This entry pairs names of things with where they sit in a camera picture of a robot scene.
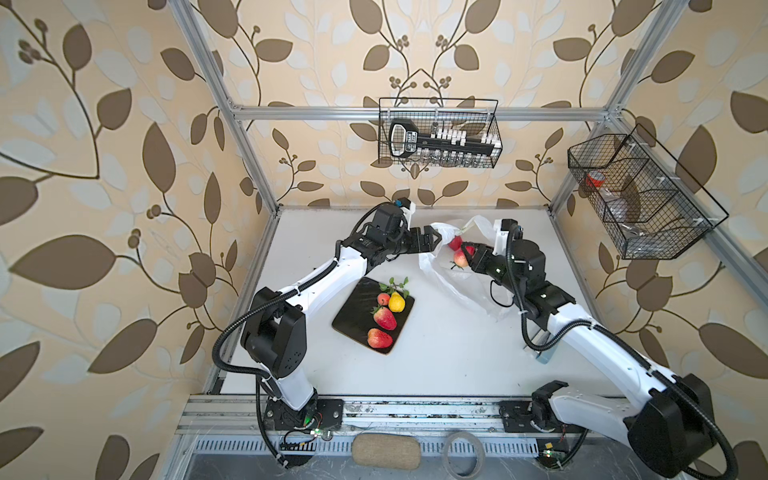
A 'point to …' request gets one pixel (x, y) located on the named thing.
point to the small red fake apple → (383, 299)
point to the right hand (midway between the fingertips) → (467, 247)
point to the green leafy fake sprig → (392, 287)
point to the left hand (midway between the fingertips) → (434, 235)
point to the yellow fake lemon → (396, 302)
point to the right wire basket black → (651, 208)
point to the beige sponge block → (387, 450)
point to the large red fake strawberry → (384, 317)
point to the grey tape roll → (481, 451)
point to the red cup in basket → (595, 178)
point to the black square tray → (356, 320)
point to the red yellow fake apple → (377, 338)
